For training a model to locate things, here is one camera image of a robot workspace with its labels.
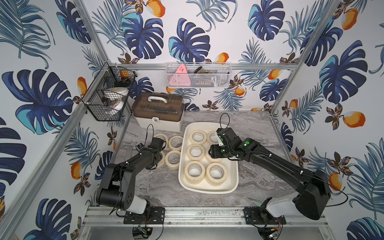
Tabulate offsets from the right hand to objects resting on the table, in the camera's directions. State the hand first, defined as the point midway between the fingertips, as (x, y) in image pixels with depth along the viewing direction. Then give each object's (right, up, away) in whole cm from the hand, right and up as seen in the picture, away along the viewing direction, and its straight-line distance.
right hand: (213, 150), depth 80 cm
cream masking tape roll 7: (-10, -15, +9) cm, 20 cm away
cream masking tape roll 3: (-24, -8, +15) cm, 29 cm away
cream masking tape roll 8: (+3, -15, +7) cm, 17 cm away
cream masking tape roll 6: (-9, -3, +15) cm, 18 cm away
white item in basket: (-54, +29, +1) cm, 61 cm away
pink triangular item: (-18, +42, +9) cm, 47 cm away
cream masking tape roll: (-31, +6, +22) cm, 39 cm away
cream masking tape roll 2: (-23, +2, +22) cm, 32 cm away
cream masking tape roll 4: (-30, -9, +9) cm, 32 cm away
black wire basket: (-62, +45, +12) cm, 77 cm away
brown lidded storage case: (-33, +23, +15) cm, 43 cm away
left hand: (-36, -6, +11) cm, 38 cm away
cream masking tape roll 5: (-8, +6, +23) cm, 25 cm away
